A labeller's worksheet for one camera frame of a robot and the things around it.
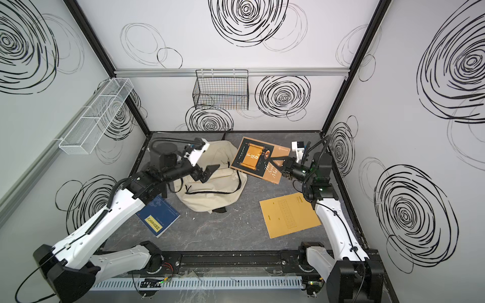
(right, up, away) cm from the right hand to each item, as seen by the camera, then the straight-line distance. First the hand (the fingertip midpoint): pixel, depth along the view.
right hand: (272, 165), depth 69 cm
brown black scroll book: (-6, +3, +4) cm, 8 cm away
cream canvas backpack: (-21, -12, +16) cm, 29 cm away
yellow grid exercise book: (+10, -24, +18) cm, 32 cm away
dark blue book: (-49, -24, +15) cm, 57 cm away
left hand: (-23, +4, +1) cm, 23 cm away
